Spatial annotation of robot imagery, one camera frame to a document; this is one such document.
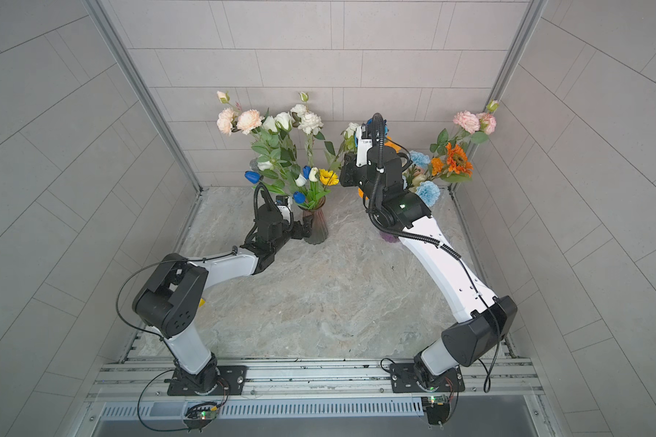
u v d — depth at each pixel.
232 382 0.71
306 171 0.81
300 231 0.80
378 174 0.47
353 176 0.60
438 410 0.68
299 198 0.77
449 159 0.68
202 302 0.50
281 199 0.79
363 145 0.58
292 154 0.83
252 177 0.74
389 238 1.00
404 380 0.71
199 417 0.65
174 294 0.47
